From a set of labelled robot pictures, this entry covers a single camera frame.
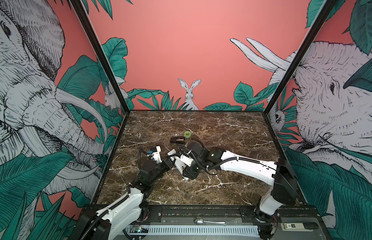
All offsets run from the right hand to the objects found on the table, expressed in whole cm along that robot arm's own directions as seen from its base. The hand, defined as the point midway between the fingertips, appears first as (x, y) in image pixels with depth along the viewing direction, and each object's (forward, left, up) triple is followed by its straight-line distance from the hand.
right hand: (184, 170), depth 75 cm
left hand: (+8, +4, +2) cm, 9 cm away
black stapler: (+27, +6, -13) cm, 30 cm away
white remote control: (+4, +3, 0) cm, 5 cm away
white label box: (-23, -52, -11) cm, 58 cm away
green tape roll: (+33, -1, -14) cm, 36 cm away
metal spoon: (-20, -8, -14) cm, 26 cm away
